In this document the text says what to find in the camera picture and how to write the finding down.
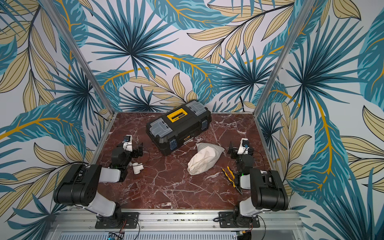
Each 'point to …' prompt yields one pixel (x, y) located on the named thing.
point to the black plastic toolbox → (168, 132)
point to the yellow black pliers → (227, 176)
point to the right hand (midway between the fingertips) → (230, 141)
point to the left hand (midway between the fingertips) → (135, 143)
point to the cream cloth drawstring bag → (207, 155)
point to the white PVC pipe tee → (137, 167)
